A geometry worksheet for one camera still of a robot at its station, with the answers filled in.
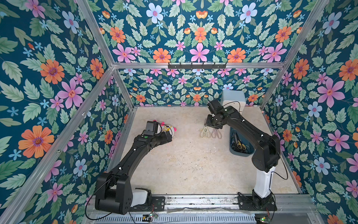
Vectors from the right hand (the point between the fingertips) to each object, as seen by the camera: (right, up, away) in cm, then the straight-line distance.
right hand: (208, 123), depth 89 cm
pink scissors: (+8, -8, +15) cm, 19 cm away
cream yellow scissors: (-1, -7, +14) cm, 16 cm away
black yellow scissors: (+21, -15, +4) cm, 26 cm away
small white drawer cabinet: (+24, +19, +18) cm, 35 cm away
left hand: (-26, -9, -3) cm, 28 cm away
